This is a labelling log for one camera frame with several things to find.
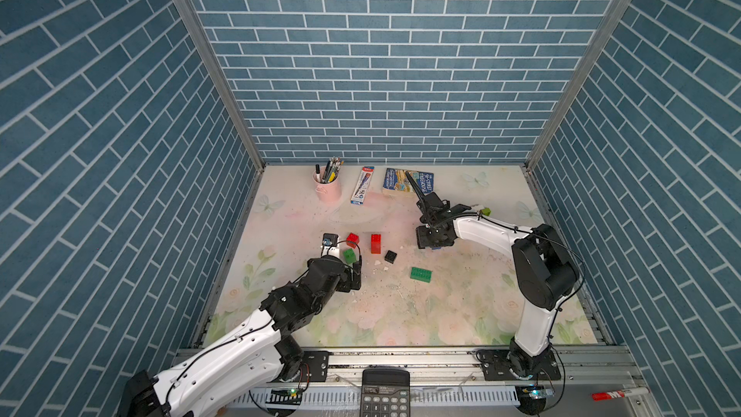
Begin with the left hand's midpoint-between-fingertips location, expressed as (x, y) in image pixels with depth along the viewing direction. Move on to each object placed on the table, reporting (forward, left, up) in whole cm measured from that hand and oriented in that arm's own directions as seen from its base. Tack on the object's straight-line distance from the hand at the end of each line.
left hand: (355, 264), depth 78 cm
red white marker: (-28, -66, -11) cm, 72 cm away
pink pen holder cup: (+32, +12, -8) cm, 35 cm away
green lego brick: (+8, +3, -11) cm, 14 cm away
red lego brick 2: (+11, -5, -8) cm, 15 cm away
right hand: (+13, -23, -11) cm, 29 cm away
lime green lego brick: (+26, -46, -11) cm, 54 cm away
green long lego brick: (+3, -20, -12) cm, 23 cm away
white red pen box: (+38, +1, -12) cm, 40 cm away
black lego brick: (+9, -10, -12) cm, 18 cm away
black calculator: (-28, -8, -10) cm, 31 cm away
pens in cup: (+34, +10, +2) cm, 36 cm away
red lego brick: (+14, +2, -11) cm, 18 cm away
